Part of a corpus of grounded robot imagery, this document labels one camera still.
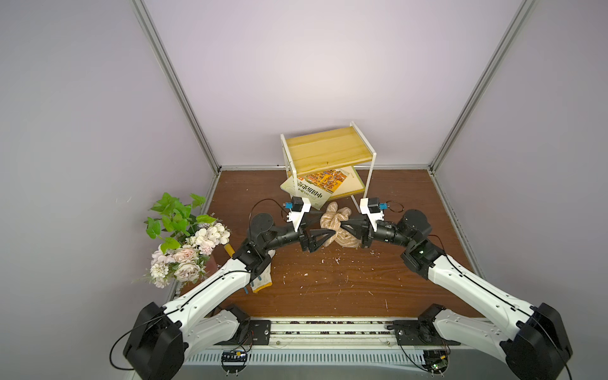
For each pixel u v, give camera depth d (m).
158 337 0.39
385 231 0.60
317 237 0.60
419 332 0.71
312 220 0.68
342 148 0.83
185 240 0.62
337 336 0.74
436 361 0.71
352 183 0.93
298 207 0.58
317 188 0.90
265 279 0.84
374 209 0.55
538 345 0.38
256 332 0.73
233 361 0.72
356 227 0.62
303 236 0.59
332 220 0.62
